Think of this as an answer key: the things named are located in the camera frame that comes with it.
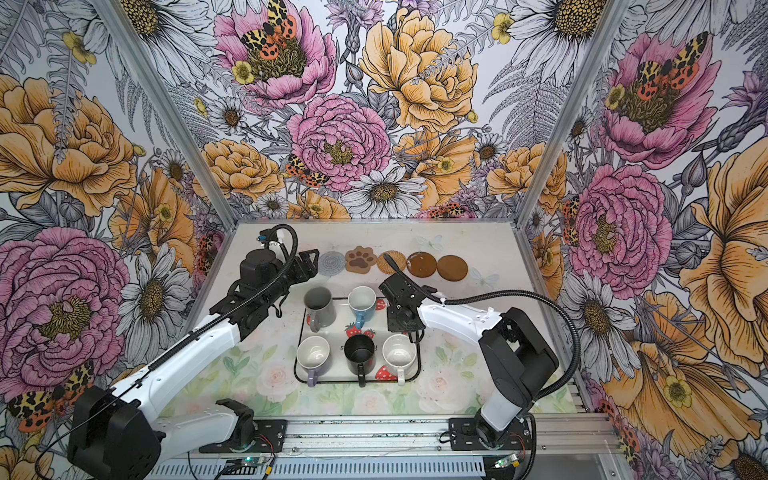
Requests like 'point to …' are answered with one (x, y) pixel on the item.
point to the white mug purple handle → (312, 353)
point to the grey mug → (319, 304)
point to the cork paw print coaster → (359, 260)
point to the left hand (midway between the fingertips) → (308, 262)
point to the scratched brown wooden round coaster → (421, 264)
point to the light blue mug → (362, 300)
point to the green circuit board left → (252, 461)
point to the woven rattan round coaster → (385, 266)
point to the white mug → (400, 353)
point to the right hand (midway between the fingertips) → (402, 331)
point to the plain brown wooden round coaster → (452, 268)
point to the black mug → (360, 354)
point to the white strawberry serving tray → (335, 369)
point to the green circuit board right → (509, 461)
